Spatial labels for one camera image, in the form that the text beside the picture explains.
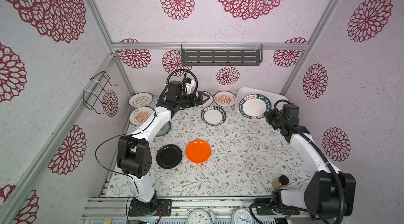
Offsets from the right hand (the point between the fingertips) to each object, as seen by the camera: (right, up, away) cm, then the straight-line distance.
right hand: (265, 109), depth 84 cm
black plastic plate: (-53, -27, +6) cm, 60 cm away
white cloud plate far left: (-80, +8, +33) cm, 87 cm away
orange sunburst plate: (-16, +8, +36) cm, 40 cm away
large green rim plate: (-3, +2, +8) cm, 9 cm away
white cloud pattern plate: (-29, +5, +33) cm, 44 cm away
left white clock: (-34, -47, -16) cm, 60 cm away
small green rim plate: (-26, -4, +26) cm, 37 cm away
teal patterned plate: (-58, -13, +19) cm, 63 cm away
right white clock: (-17, -47, -15) cm, 52 cm away
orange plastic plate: (-36, -25, +10) cm, 45 cm away
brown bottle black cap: (+3, -33, -11) cm, 35 cm away
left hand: (-33, +5, 0) cm, 33 cm away
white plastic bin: (-1, +14, +34) cm, 37 cm away
